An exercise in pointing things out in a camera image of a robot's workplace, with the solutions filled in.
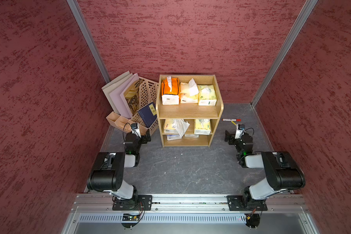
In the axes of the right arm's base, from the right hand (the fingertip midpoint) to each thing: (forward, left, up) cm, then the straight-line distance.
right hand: (232, 132), depth 94 cm
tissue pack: (-6, +37, +17) cm, 41 cm away
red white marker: (+15, -5, -7) cm, 18 cm away
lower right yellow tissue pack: (-7, +23, +16) cm, 29 cm away
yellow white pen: (+12, -7, -8) cm, 16 cm away
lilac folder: (+12, +72, +21) cm, 76 cm away
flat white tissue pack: (-2, +40, -1) cm, 40 cm away
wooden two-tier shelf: (-1, +31, +24) cm, 39 cm away
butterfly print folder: (+19, +66, +18) cm, 71 cm away
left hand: (+1, +60, +2) cm, 60 cm away
